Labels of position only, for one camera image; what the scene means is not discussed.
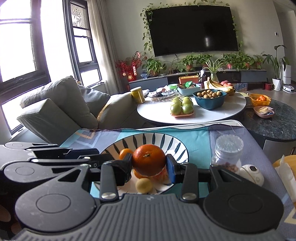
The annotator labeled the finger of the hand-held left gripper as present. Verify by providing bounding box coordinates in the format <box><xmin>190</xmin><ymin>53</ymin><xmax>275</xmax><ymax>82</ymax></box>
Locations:
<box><xmin>30</xmin><ymin>155</ymin><xmax>115</xmax><ymax>173</ymax></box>
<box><xmin>25</xmin><ymin>143</ymin><xmax>100</xmax><ymax>161</ymax></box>

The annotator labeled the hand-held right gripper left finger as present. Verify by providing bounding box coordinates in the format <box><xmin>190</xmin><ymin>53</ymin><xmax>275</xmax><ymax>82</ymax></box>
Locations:
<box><xmin>54</xmin><ymin>154</ymin><xmax>134</xmax><ymax>201</ymax></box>

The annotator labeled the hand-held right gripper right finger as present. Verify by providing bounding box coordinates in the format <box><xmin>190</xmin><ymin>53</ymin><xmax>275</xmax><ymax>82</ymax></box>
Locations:
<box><xmin>166</xmin><ymin>154</ymin><xmax>257</xmax><ymax>202</ymax></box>

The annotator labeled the small orange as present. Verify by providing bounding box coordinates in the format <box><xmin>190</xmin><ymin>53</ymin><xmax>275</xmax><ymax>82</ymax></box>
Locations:
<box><xmin>119</xmin><ymin>148</ymin><xmax>134</xmax><ymax>161</ymax></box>

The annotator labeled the small yellow lemon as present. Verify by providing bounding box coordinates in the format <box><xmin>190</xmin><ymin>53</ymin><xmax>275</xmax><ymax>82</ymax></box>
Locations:
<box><xmin>135</xmin><ymin>177</ymin><xmax>153</xmax><ymax>194</ymax></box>

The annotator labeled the white bowl with blue stripes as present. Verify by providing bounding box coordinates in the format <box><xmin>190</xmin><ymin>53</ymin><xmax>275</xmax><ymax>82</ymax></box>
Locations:
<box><xmin>99</xmin><ymin>133</ymin><xmax>189</xmax><ymax>195</ymax></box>

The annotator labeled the blue patterned tablecloth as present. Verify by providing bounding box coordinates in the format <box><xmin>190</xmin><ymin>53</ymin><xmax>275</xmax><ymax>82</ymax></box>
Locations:
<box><xmin>59</xmin><ymin>123</ymin><xmax>296</xmax><ymax>241</ymax></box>

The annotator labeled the grey sofa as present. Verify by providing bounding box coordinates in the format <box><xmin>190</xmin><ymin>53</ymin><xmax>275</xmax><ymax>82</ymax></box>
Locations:
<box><xmin>16</xmin><ymin>75</ymin><xmax>144</xmax><ymax>144</ymax></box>

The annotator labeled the grey pillow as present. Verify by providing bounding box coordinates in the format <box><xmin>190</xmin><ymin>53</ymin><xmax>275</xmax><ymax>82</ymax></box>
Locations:
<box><xmin>77</xmin><ymin>85</ymin><xmax>111</xmax><ymax>116</ymax></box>

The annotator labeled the beige pillow with orange piping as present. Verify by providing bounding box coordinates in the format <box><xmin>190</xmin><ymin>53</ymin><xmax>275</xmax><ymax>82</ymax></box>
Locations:
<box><xmin>97</xmin><ymin>91</ymin><xmax>139</xmax><ymax>129</ymax></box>

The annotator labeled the clear jar with white lid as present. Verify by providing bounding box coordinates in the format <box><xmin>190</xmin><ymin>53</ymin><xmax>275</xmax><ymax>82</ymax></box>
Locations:
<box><xmin>211</xmin><ymin>134</ymin><xmax>244</xmax><ymax>174</ymax></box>

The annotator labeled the pack of green apples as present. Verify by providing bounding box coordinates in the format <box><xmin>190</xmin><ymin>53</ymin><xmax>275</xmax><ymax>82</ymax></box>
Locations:
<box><xmin>171</xmin><ymin>97</ymin><xmax>194</xmax><ymax>117</ymax></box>

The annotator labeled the yellow tin can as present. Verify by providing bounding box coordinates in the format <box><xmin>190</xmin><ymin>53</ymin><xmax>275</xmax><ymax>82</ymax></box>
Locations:
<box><xmin>131</xmin><ymin>87</ymin><xmax>146</xmax><ymax>104</ymax></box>

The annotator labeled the glass plate with snacks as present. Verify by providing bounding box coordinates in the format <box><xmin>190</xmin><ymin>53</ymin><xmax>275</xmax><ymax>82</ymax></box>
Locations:
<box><xmin>148</xmin><ymin>89</ymin><xmax>178</xmax><ymax>102</ymax></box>

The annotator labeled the dark blue bowl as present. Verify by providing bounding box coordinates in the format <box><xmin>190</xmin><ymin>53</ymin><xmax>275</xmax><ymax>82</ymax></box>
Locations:
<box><xmin>193</xmin><ymin>90</ymin><xmax>227</xmax><ymax>110</ymax></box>

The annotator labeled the white round gadget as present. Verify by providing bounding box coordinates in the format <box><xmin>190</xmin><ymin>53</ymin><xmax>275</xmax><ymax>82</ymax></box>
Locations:
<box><xmin>238</xmin><ymin>164</ymin><xmax>264</xmax><ymax>187</ymax></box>

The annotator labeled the light blue snack basket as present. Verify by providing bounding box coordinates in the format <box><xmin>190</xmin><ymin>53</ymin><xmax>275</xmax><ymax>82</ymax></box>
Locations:
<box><xmin>177</xmin><ymin>83</ymin><xmax>201</xmax><ymax>96</ymax></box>

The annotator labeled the pile of brown longans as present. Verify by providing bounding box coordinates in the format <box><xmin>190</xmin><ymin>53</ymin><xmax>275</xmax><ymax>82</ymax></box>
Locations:
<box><xmin>196</xmin><ymin>90</ymin><xmax>223</xmax><ymax>99</ymax></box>

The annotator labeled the grey television cabinet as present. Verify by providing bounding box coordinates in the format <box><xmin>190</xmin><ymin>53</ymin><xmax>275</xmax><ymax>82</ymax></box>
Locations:
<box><xmin>128</xmin><ymin>70</ymin><xmax>267</xmax><ymax>90</ymax></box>

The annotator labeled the orange box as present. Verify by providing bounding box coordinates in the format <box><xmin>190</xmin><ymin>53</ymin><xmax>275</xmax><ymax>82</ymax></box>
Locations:
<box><xmin>179</xmin><ymin>75</ymin><xmax>199</xmax><ymax>85</ymax></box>

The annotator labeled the bunch of yellow bananas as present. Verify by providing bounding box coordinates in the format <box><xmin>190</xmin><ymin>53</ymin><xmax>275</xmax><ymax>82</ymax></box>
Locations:
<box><xmin>203</xmin><ymin>77</ymin><xmax>236</xmax><ymax>95</ymax></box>

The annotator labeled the red berry branch decoration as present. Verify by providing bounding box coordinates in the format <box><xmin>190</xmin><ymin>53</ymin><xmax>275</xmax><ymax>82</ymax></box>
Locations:
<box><xmin>115</xmin><ymin>51</ymin><xmax>148</xmax><ymax>81</ymax></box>

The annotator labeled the narrow black framed window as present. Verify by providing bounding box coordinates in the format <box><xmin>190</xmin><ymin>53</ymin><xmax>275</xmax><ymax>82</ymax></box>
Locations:
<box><xmin>62</xmin><ymin>0</ymin><xmax>103</xmax><ymax>88</ymax></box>

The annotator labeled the beige curtain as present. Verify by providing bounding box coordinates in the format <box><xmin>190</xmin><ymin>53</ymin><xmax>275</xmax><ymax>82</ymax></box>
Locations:
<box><xmin>88</xmin><ymin>0</ymin><xmax>121</xmax><ymax>95</ymax></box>

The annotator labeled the pink bowl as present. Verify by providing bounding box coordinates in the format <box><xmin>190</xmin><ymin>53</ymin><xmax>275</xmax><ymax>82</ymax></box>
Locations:
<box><xmin>253</xmin><ymin>106</ymin><xmax>275</xmax><ymax>119</ymax></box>

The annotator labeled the blue printed cardboard box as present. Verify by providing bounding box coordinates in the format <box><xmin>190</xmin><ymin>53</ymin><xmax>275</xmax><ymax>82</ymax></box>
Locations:
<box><xmin>232</xmin><ymin>82</ymin><xmax>248</xmax><ymax>91</ymax></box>

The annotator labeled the dark marble round table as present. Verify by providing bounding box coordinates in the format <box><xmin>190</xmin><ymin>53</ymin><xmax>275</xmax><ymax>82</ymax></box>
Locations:
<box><xmin>240</xmin><ymin>100</ymin><xmax>296</xmax><ymax>142</ymax></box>

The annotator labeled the spider plant in glass vase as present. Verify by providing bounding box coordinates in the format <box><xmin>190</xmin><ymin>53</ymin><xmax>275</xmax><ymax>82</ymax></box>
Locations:
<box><xmin>203</xmin><ymin>58</ymin><xmax>226</xmax><ymax>83</ymax></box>

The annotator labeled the orange basket of tangerines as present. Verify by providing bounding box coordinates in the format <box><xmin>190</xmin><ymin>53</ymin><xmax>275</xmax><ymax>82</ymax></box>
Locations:
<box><xmin>249</xmin><ymin>93</ymin><xmax>271</xmax><ymax>107</ymax></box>

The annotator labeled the large black framed window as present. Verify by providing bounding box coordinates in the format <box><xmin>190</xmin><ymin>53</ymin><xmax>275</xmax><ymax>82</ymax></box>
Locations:
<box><xmin>0</xmin><ymin>0</ymin><xmax>52</xmax><ymax>133</ymax></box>

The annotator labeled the wide potted pothos plant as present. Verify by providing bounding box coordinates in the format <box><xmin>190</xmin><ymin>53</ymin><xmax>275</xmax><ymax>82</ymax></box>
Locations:
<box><xmin>221</xmin><ymin>52</ymin><xmax>255</xmax><ymax>70</ymax></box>

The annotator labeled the green ivy vine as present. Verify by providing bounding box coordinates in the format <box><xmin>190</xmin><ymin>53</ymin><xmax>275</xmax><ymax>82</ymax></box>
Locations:
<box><xmin>140</xmin><ymin>1</ymin><xmax>243</xmax><ymax>58</ymax></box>

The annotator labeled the small potted plant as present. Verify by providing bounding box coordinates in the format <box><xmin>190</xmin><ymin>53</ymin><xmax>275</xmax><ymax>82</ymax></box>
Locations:
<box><xmin>253</xmin><ymin>54</ymin><xmax>264</xmax><ymax>69</ymax></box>

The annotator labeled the tall plant in white pot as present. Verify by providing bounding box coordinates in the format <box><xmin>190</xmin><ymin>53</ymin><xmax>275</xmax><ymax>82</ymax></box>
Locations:
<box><xmin>262</xmin><ymin>45</ymin><xmax>289</xmax><ymax>91</ymax></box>

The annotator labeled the black wall television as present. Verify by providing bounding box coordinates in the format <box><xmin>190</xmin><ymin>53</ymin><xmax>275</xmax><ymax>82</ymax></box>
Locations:
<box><xmin>146</xmin><ymin>6</ymin><xmax>239</xmax><ymax>57</ymax></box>

